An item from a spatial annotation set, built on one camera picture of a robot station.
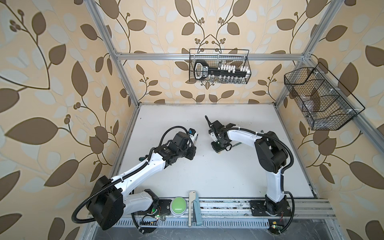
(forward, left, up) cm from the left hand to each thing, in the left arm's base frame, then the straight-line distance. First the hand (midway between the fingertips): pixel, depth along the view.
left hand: (196, 147), depth 81 cm
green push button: (-27, +8, -11) cm, 30 cm away
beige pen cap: (0, -13, -6) cm, 14 cm away
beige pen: (+3, 0, +3) cm, 4 cm away
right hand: (+6, -13, -14) cm, 20 cm away
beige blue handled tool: (-22, +1, -11) cm, 24 cm away
